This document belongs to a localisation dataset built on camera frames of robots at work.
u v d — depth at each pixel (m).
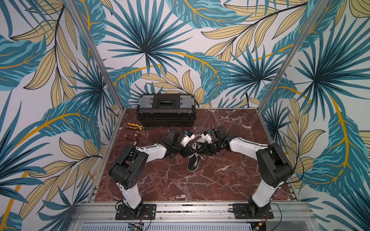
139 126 1.07
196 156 0.88
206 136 0.87
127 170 0.48
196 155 0.88
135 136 1.00
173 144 0.74
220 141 0.74
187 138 0.82
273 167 0.48
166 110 0.96
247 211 0.70
